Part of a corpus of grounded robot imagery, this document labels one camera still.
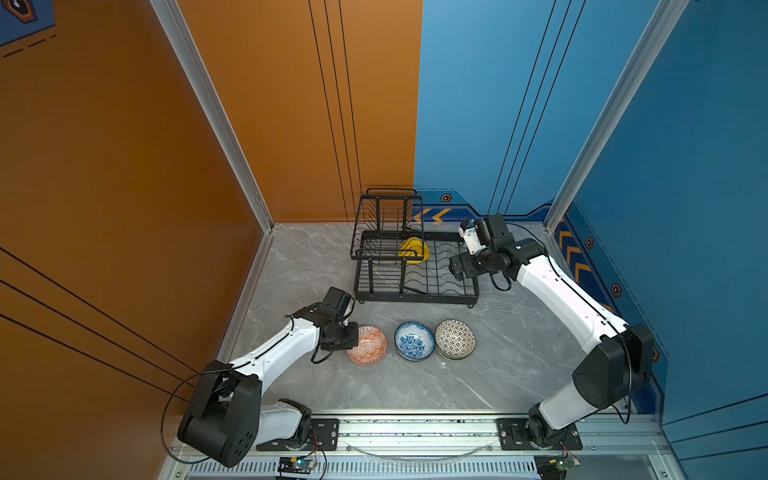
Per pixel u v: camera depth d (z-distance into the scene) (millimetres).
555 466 703
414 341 867
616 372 418
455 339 870
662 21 709
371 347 870
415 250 779
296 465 708
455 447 726
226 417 410
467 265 740
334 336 672
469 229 735
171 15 695
